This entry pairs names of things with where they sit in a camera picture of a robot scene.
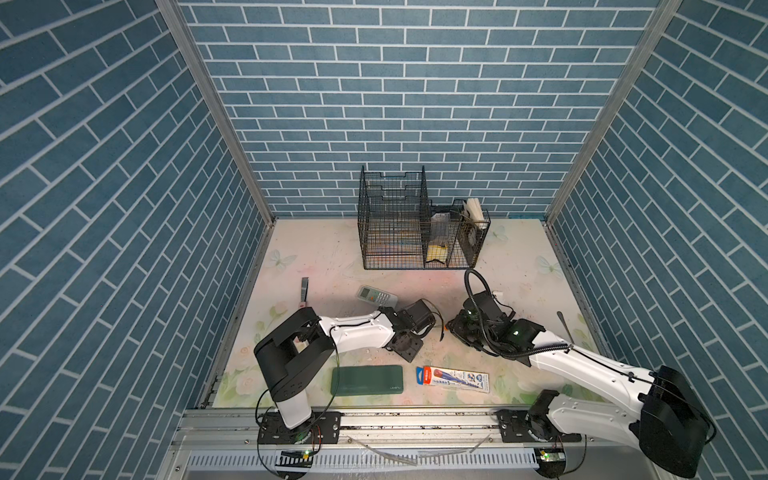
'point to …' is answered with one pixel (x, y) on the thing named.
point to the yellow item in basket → (436, 252)
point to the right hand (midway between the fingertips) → (441, 322)
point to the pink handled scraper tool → (304, 288)
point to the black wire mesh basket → (402, 228)
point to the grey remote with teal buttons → (376, 296)
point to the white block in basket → (474, 209)
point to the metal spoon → (559, 313)
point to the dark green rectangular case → (367, 380)
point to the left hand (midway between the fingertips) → (409, 349)
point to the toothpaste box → (474, 381)
